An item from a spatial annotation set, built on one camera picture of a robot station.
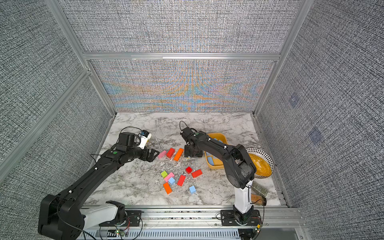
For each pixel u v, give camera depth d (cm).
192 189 81
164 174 86
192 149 78
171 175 87
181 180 86
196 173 89
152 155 73
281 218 75
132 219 73
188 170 89
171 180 84
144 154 72
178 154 95
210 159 92
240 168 51
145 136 73
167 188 84
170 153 95
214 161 92
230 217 73
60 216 39
